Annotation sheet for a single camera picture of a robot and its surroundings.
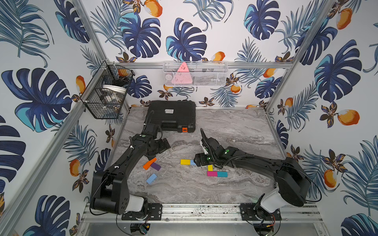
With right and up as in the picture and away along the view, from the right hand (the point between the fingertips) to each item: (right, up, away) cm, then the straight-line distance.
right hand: (199, 159), depth 85 cm
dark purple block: (-26, -6, +5) cm, 28 cm away
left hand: (-21, +6, 0) cm, 22 cm away
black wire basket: (-55, +35, -1) cm, 65 cm away
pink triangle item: (-10, +50, +6) cm, 51 cm away
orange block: (-32, -5, +6) cm, 33 cm away
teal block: (+14, -10, +3) cm, 17 cm away
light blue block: (-28, -12, 0) cm, 31 cm away
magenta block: (+8, -9, +3) cm, 13 cm away
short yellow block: (-8, -3, +6) cm, 11 cm away
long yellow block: (+6, -6, +2) cm, 9 cm away
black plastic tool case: (-14, +26, +21) cm, 37 cm away
